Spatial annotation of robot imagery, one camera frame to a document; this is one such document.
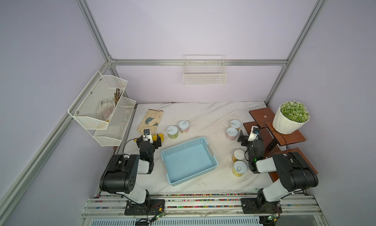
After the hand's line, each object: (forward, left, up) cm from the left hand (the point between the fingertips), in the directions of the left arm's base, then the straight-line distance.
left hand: (149, 136), depth 93 cm
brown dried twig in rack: (+10, +15, +26) cm, 31 cm away
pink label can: (+9, -22, -1) cm, 24 cm away
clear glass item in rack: (+3, +19, +24) cm, 31 cm away
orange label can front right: (-12, -56, -1) cm, 57 cm away
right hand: (+1, -64, +2) cm, 64 cm away
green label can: (+5, -14, -2) cm, 15 cm away
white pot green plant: (-7, -74, +28) cm, 79 cm away
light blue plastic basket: (-13, -23, -9) cm, 28 cm away
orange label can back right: (+11, -58, -1) cm, 59 cm away
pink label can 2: (+3, -54, -1) cm, 54 cm away
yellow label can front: (-20, -54, -2) cm, 58 cm away
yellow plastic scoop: (-7, -6, +9) cm, 13 cm away
